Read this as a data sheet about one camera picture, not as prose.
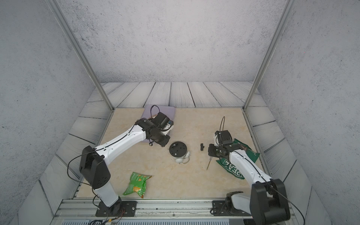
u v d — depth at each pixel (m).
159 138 0.70
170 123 0.70
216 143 0.75
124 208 0.73
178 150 0.91
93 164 0.45
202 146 0.97
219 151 0.62
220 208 0.74
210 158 0.83
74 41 0.82
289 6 0.70
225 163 0.89
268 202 0.40
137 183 0.78
